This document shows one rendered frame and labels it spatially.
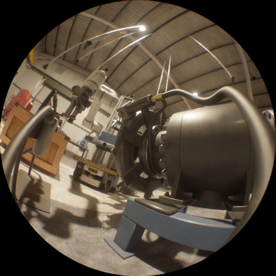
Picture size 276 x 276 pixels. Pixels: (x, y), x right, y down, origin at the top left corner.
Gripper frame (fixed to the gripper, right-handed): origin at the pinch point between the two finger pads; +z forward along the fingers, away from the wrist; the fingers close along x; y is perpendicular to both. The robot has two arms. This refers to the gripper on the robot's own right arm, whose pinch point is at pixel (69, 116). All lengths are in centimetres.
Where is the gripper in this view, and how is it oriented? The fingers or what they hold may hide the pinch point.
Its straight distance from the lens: 51.2
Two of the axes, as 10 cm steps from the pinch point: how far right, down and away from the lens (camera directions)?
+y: 9.1, 3.7, 2.0
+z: -2.8, 8.8, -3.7
